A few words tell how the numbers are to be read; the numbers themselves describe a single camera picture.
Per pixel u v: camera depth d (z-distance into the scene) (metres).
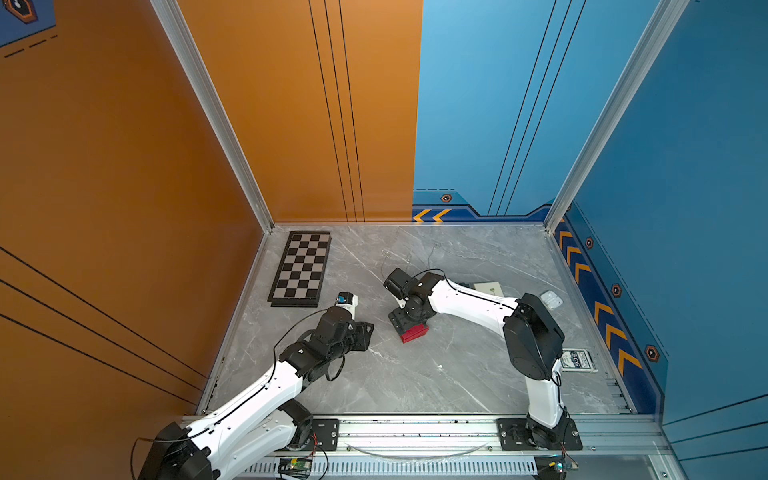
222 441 0.42
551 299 0.97
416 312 0.69
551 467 0.70
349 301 0.73
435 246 1.13
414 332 0.79
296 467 0.71
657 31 0.72
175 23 0.71
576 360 0.84
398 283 0.71
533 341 0.48
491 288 0.97
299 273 1.02
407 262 1.09
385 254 1.12
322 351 0.61
